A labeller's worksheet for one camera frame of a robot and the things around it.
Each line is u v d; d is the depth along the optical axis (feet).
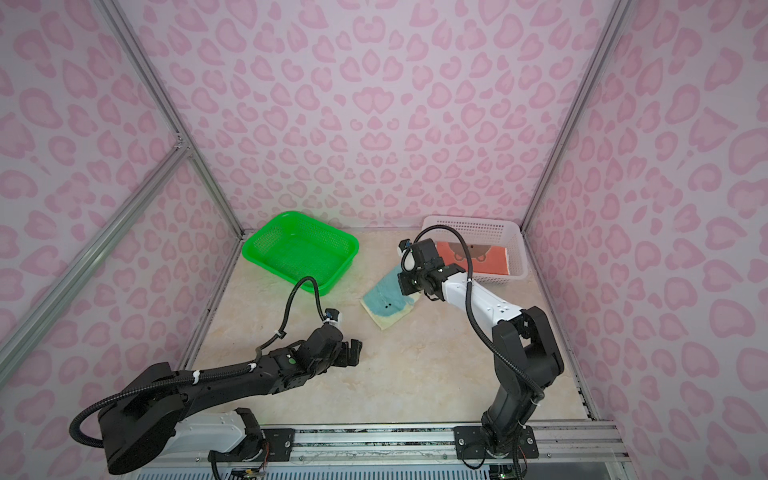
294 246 3.74
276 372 1.90
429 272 2.22
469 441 2.43
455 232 2.41
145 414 1.34
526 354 1.50
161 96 2.69
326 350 2.16
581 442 2.46
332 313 2.53
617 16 2.28
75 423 1.27
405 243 2.67
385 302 3.19
